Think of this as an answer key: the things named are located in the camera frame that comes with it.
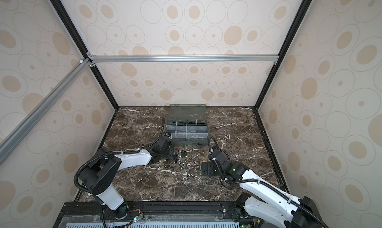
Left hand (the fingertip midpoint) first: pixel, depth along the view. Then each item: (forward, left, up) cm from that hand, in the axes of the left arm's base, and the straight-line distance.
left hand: (175, 148), depth 93 cm
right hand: (-14, -22, +5) cm, 27 cm away
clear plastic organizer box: (+19, -7, 0) cm, 20 cm away
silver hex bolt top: (0, -11, -1) cm, 11 cm away
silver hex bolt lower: (-5, -12, -2) cm, 13 cm away
